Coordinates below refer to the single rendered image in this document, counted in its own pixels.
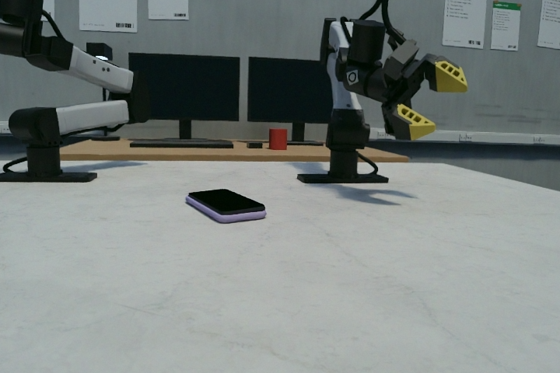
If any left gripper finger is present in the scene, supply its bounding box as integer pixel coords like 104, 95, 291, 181
435, 61, 467, 92
397, 104, 436, 141

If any black phone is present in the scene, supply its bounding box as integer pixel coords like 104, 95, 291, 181
188, 189, 265, 215

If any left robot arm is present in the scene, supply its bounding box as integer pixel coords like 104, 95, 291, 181
297, 18, 419, 183

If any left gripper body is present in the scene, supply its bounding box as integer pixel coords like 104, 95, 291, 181
368, 54, 460, 140

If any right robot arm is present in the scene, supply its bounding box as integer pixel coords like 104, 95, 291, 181
0, 0, 151, 183

